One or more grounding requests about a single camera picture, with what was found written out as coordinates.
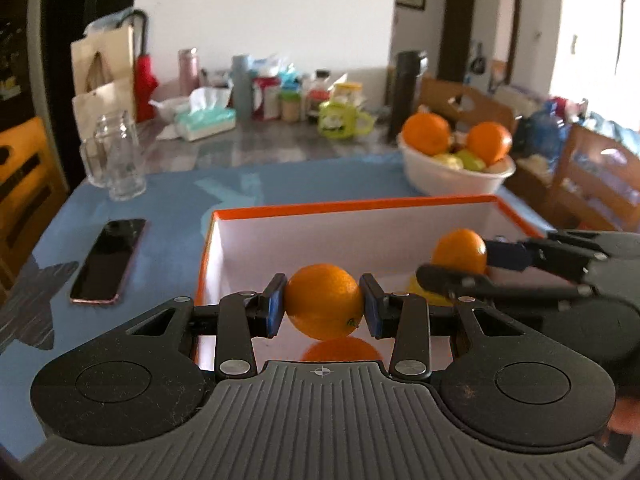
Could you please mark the black thermos flask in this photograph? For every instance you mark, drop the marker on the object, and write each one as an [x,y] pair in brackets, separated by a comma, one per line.
[406,95]

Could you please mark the small jar green lid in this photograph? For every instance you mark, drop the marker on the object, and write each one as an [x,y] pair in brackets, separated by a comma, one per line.
[290,107]

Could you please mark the white bowl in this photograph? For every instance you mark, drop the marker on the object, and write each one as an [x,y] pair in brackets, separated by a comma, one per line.
[450,180]

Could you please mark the yellow lemon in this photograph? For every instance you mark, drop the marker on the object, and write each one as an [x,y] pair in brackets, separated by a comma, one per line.
[425,297]

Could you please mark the clear glass jar mug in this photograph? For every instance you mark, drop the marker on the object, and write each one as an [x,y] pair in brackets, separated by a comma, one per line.
[122,160]

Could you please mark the green apple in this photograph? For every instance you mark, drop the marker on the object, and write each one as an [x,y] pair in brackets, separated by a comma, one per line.
[470,160]

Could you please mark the teal tissue box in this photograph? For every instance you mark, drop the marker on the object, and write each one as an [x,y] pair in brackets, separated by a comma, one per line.
[205,122]

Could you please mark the dark bottle red label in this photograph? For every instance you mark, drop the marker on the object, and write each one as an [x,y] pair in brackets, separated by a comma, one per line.
[319,97]

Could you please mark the orange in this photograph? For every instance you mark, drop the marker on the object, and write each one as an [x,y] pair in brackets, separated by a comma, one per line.
[490,142]
[340,351]
[426,132]
[457,252]
[322,300]

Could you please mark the red umbrella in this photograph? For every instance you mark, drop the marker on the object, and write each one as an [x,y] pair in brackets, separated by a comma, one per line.
[145,85]

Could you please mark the blue printed tablecloth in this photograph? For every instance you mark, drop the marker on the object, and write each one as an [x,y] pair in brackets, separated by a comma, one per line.
[170,195]

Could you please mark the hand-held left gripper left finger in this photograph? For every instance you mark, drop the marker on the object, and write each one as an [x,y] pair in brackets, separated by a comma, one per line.
[275,306]

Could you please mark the red white canister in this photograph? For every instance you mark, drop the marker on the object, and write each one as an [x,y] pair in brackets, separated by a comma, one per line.
[265,100]

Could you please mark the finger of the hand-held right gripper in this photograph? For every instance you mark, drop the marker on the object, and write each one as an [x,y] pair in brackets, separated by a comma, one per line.
[440,277]
[507,255]

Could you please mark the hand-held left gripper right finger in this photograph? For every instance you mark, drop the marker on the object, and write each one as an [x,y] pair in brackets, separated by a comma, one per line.
[370,306]

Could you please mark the white paper bag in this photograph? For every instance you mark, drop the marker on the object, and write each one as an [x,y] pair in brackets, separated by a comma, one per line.
[105,65]

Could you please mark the green panda mug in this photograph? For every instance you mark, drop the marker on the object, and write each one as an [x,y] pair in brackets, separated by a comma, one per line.
[340,121]

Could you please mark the orange cardboard box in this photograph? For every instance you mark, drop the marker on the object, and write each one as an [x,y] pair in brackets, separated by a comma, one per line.
[310,235]

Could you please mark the blue plastic container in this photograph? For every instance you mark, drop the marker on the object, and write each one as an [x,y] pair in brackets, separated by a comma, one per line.
[545,132]

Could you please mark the yellow white carton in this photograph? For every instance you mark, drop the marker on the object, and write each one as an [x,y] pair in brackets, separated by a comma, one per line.
[347,92]

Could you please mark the black smartphone clear case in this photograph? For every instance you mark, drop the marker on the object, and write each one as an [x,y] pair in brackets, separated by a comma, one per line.
[107,260]

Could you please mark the grey tall bottle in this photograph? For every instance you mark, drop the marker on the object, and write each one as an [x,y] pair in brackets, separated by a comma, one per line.
[241,90]

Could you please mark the pink metal bottle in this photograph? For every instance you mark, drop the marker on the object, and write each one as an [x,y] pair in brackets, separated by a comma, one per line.
[188,72]

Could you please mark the wooden chair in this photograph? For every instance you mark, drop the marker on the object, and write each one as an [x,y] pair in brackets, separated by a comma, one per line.
[480,105]
[590,180]
[25,190]

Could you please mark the pale yellow pear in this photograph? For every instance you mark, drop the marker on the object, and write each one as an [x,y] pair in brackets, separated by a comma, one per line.
[447,161]

